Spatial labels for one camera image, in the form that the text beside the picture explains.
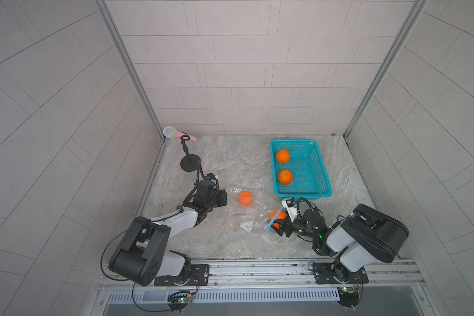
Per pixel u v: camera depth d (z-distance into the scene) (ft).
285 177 3.05
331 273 2.13
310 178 3.25
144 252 1.37
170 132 2.70
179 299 2.14
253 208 2.65
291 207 2.43
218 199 2.56
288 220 2.42
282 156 3.31
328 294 2.23
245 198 2.86
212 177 2.62
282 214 2.48
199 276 2.32
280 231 2.42
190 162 3.44
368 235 1.48
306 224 2.27
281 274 2.39
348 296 2.24
